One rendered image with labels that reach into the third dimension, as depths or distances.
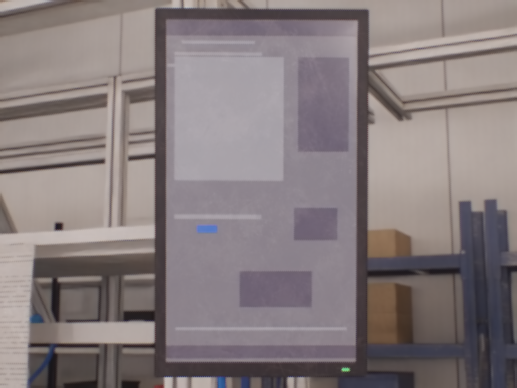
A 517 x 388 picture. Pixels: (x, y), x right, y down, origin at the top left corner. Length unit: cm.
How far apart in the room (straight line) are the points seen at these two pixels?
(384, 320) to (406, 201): 85
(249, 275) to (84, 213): 472
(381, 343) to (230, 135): 326
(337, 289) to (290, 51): 33
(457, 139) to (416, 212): 49
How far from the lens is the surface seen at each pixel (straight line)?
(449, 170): 478
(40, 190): 607
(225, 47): 112
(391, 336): 428
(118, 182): 218
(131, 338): 155
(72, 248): 164
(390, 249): 432
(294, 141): 111
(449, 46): 201
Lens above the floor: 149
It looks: 10 degrees up
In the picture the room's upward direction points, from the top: straight up
